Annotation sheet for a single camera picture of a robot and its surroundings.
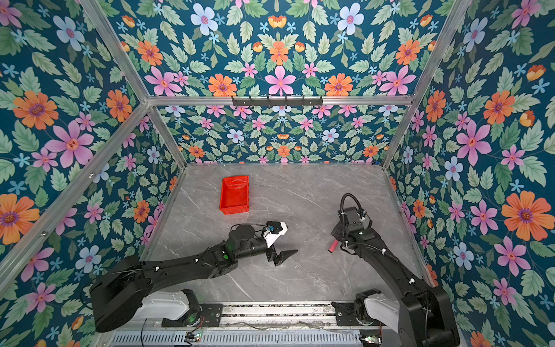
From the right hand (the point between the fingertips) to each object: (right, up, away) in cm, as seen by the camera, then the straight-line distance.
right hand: (342, 228), depth 87 cm
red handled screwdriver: (-4, -7, -3) cm, 8 cm away
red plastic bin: (-50, +12, +21) cm, 55 cm away
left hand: (-20, -1, -12) cm, 23 cm away
